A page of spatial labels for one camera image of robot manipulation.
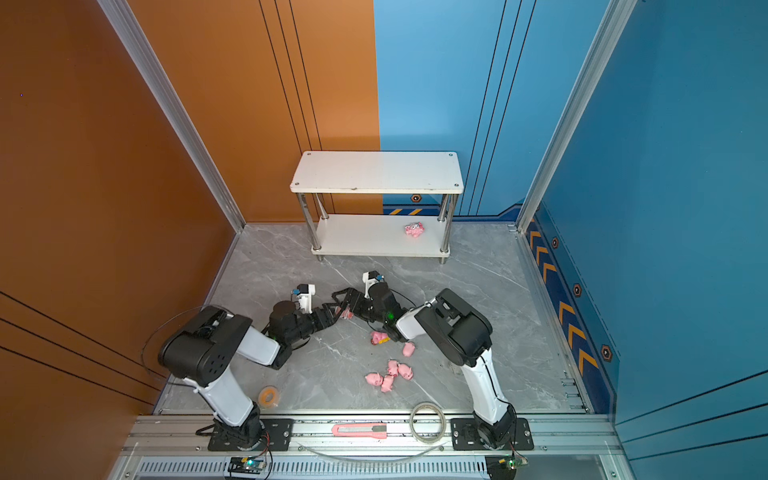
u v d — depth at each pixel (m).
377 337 0.87
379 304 0.76
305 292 0.86
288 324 0.74
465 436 0.72
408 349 0.86
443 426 0.74
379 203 1.16
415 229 1.05
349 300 0.84
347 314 0.91
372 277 0.89
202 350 0.49
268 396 0.79
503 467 0.70
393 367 0.83
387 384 0.79
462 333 0.55
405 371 0.81
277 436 0.74
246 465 0.71
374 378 0.81
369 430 0.74
